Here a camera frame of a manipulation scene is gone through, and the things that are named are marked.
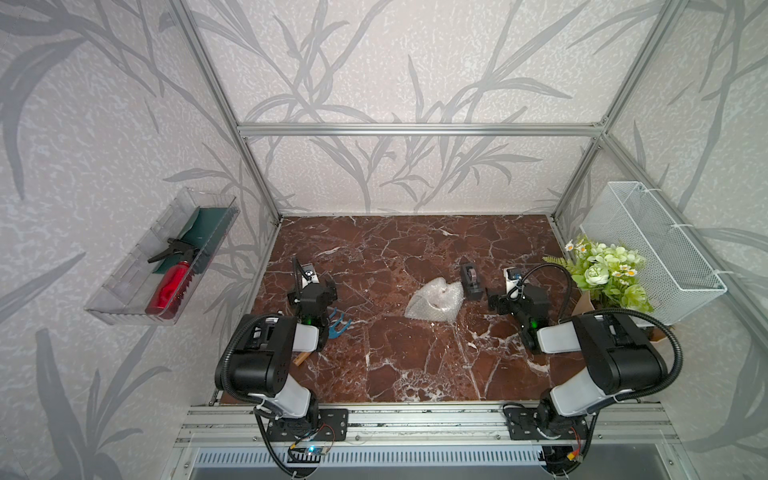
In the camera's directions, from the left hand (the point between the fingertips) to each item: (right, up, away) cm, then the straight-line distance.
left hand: (311, 279), depth 93 cm
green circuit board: (+8, -38, -23) cm, 45 cm away
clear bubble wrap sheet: (+39, -6, -6) cm, 40 cm away
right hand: (+61, -2, +2) cm, 61 cm away
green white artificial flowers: (+76, +5, -26) cm, 81 cm away
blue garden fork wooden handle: (+8, -15, -4) cm, 18 cm away
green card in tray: (-19, +13, -23) cm, 32 cm away
